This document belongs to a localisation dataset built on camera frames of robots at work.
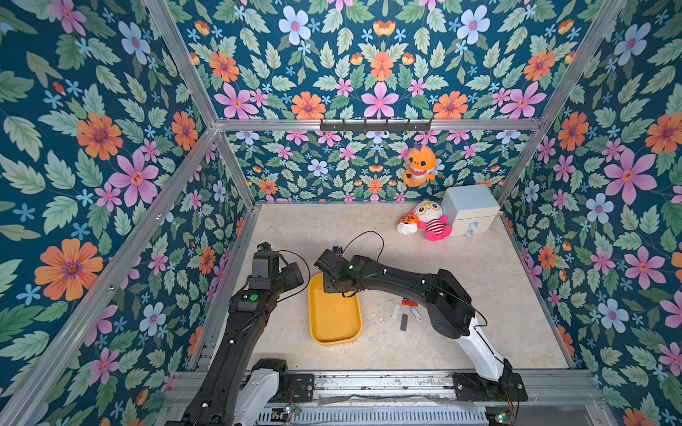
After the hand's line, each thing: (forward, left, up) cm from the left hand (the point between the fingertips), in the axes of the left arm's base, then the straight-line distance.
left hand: (291, 269), depth 80 cm
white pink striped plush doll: (+27, -52, -11) cm, 59 cm away
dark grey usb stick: (-13, -35, -17) cm, 41 cm away
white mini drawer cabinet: (+22, -64, -3) cm, 68 cm away
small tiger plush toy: (+23, -42, -10) cm, 49 cm away
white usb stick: (-9, -33, -17) cm, 38 cm away
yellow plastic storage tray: (-11, -11, -15) cm, 21 cm away
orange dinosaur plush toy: (+35, -47, +10) cm, 59 cm away
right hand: (0, -11, -11) cm, 16 cm away
